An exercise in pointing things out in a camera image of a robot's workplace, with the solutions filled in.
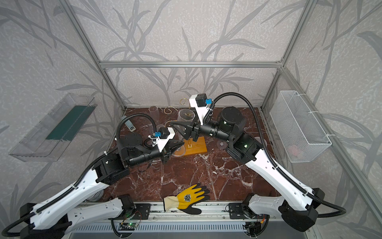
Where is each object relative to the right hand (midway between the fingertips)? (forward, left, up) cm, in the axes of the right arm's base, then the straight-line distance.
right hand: (177, 112), depth 50 cm
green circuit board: (-28, +25, -49) cm, 62 cm away
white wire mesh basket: (-1, -49, -15) cm, 51 cm away
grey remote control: (+30, +44, -45) cm, 69 cm away
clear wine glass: (+28, +22, -33) cm, 49 cm away
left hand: (-3, -1, -12) cm, 13 cm away
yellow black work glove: (-18, 0, -47) cm, 50 cm away
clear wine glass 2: (+16, -22, -50) cm, 57 cm away
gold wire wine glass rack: (+35, +10, -34) cm, 50 cm away
